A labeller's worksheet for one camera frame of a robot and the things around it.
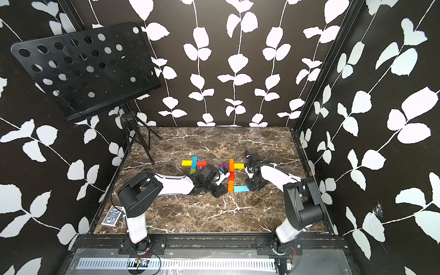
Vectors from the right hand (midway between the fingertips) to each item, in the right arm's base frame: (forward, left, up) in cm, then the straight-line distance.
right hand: (252, 184), depth 91 cm
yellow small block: (+14, +38, -1) cm, 41 cm away
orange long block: (+13, +11, -2) cm, 17 cm away
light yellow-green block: (+8, +34, -1) cm, 35 cm away
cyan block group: (+14, +34, -1) cm, 36 cm away
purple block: (+13, +15, -2) cm, 20 cm away
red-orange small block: (+14, +29, -2) cm, 32 cm away
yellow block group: (+13, +6, -2) cm, 15 cm away
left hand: (-3, +13, 0) cm, 13 cm away
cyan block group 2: (-2, +6, -1) cm, 6 cm away
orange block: (0, +11, -1) cm, 12 cm away
